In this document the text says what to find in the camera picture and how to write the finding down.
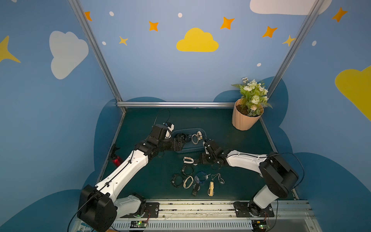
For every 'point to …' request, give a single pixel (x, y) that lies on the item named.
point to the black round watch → (187, 170)
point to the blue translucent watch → (201, 177)
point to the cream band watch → (185, 181)
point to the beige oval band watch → (194, 143)
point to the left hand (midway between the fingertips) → (181, 141)
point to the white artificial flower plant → (254, 96)
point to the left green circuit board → (138, 224)
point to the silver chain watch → (221, 180)
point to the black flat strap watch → (196, 187)
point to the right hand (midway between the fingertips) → (203, 156)
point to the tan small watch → (199, 135)
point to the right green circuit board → (259, 225)
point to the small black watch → (188, 138)
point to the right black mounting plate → (249, 210)
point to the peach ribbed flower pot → (241, 122)
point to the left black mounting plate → (150, 210)
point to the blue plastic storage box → (190, 146)
